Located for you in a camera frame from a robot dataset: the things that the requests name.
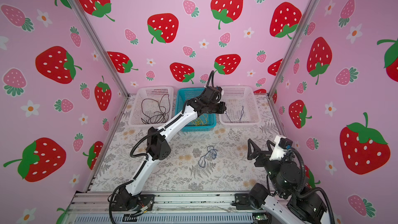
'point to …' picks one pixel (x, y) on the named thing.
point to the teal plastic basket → (185, 94)
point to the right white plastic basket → (236, 96)
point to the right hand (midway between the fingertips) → (256, 141)
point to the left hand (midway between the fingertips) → (228, 108)
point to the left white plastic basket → (153, 92)
